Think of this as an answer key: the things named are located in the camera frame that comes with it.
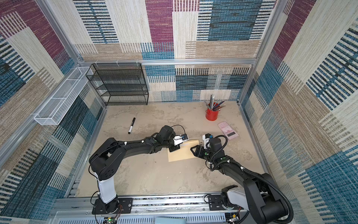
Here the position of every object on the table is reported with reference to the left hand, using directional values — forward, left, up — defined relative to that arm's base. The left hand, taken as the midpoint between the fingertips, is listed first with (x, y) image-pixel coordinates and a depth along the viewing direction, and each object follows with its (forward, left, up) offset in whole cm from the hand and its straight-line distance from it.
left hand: (182, 141), depth 92 cm
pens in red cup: (+26, -24, +5) cm, 36 cm away
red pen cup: (+21, -22, +1) cm, 31 cm away
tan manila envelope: (-8, -1, 0) cm, 8 cm away
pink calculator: (+10, -33, -4) cm, 35 cm away
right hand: (-7, -8, -1) cm, 11 cm away
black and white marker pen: (+16, +37, -4) cm, 41 cm away
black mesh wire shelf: (+43, +47, +14) cm, 65 cm away
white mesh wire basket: (+1, +65, +29) cm, 71 cm away
